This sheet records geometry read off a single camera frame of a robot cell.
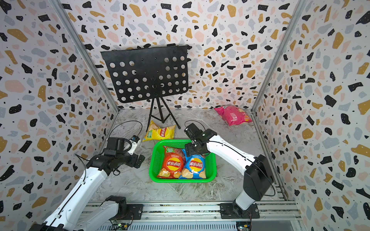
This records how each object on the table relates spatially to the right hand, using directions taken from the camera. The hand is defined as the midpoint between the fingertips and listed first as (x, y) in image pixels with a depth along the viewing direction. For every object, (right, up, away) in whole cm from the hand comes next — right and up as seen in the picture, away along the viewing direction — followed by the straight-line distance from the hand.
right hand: (192, 151), depth 83 cm
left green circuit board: (-36, -34, -12) cm, 51 cm away
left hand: (-31, -1, -3) cm, 31 cm away
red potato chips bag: (-11, -6, +1) cm, 13 cm away
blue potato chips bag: (+1, -9, -1) cm, 9 cm away
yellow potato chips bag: (-26, +10, +15) cm, 31 cm away
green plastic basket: (-22, -4, +6) cm, 23 cm away
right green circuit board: (+25, -35, -11) cm, 45 cm away
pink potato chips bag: (+29, +22, +21) cm, 42 cm away
